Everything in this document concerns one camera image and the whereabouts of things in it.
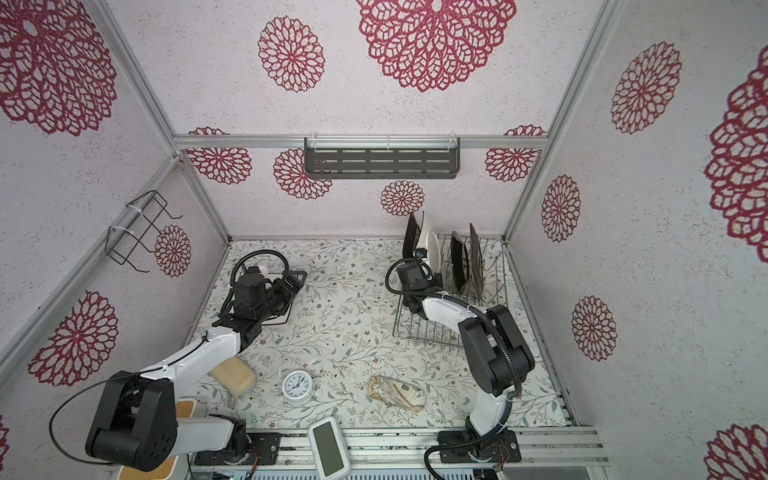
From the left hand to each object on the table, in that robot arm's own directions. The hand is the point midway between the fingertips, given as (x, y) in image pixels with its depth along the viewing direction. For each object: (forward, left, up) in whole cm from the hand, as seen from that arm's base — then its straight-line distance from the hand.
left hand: (303, 285), depth 87 cm
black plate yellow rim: (+15, -56, -8) cm, 58 cm away
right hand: (+7, -39, -4) cm, 40 cm away
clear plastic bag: (-27, -27, -12) cm, 40 cm away
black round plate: (+9, -48, 0) cm, 49 cm away
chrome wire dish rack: (-19, -35, +14) cm, 42 cm away
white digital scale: (-40, -10, -11) cm, 42 cm away
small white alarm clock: (-25, 0, -12) cm, 28 cm away
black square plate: (+16, -33, +4) cm, 37 cm away
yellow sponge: (-22, +17, -10) cm, 30 cm away
